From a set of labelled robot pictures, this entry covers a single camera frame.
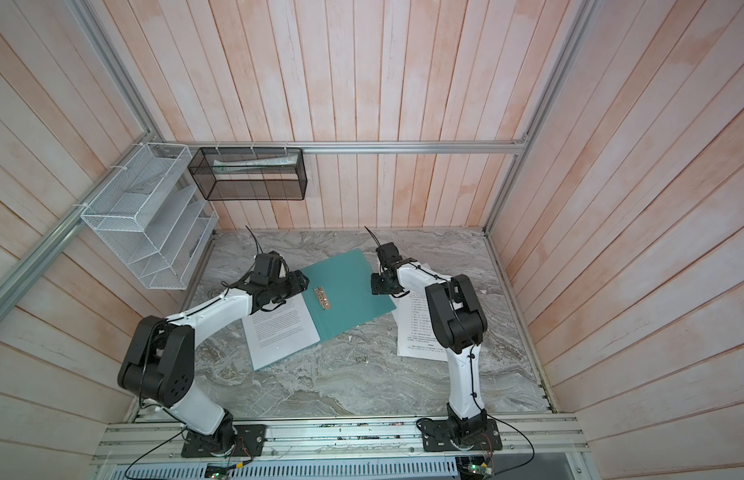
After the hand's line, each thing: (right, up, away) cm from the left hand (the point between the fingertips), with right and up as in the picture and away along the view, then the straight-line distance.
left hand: (303, 287), depth 93 cm
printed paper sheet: (+36, -15, -1) cm, 39 cm away
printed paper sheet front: (-8, -14, 0) cm, 16 cm away
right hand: (+24, -1, +10) cm, 26 cm away
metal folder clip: (+5, -4, +8) cm, 10 cm away
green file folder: (+10, -4, +12) cm, 17 cm away
